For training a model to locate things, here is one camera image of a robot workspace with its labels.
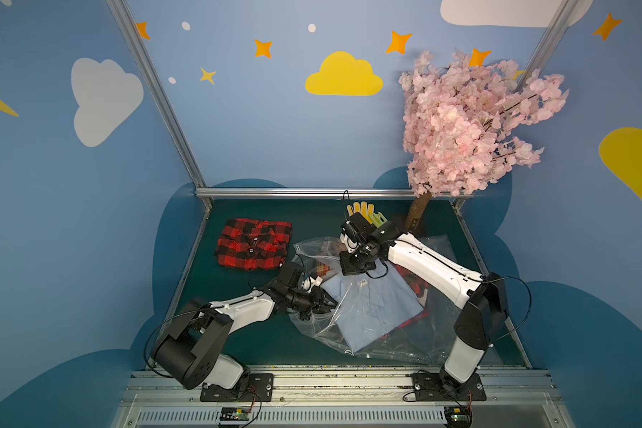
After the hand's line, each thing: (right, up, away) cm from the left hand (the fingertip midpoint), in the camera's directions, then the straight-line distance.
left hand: (338, 308), depth 81 cm
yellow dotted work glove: (+14, +33, +40) cm, 54 cm away
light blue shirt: (+10, -1, +3) cm, 11 cm away
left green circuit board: (-29, -26, -9) cm, 40 cm away
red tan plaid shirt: (-5, +10, +15) cm, 19 cm away
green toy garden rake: (+20, +28, +35) cm, 49 cm away
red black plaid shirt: (-33, +18, +24) cm, 44 cm away
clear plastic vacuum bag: (+27, -11, +1) cm, 29 cm away
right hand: (+3, +12, +2) cm, 13 cm away
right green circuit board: (+33, -28, -8) cm, 44 cm away
